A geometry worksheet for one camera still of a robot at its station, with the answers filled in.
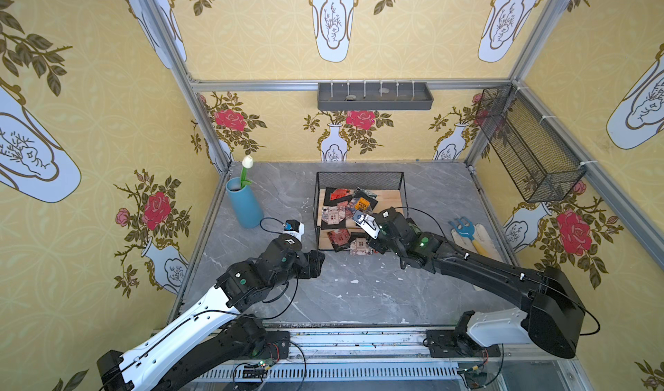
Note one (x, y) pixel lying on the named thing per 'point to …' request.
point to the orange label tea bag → (362, 203)
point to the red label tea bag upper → (335, 196)
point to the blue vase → (244, 202)
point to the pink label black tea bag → (334, 217)
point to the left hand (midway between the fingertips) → (313, 257)
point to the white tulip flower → (247, 163)
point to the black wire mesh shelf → (347, 203)
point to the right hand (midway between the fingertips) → (366, 226)
